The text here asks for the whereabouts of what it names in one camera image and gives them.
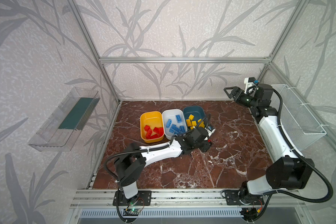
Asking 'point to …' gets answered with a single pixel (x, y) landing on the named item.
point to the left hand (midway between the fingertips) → (210, 137)
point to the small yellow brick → (199, 120)
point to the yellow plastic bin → (151, 127)
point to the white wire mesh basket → (300, 128)
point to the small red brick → (147, 128)
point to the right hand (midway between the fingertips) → (228, 87)
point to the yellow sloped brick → (191, 117)
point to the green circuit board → (131, 212)
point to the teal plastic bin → (197, 111)
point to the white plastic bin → (171, 114)
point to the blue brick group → (178, 118)
